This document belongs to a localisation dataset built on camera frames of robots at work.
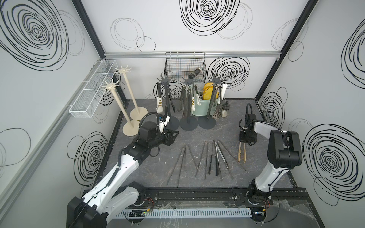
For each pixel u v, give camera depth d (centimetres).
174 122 106
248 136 83
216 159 86
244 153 87
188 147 94
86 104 72
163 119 65
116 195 55
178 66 96
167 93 78
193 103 80
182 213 77
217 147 91
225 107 102
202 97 100
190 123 105
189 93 75
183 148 91
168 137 65
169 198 75
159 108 87
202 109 102
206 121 105
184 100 78
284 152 50
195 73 91
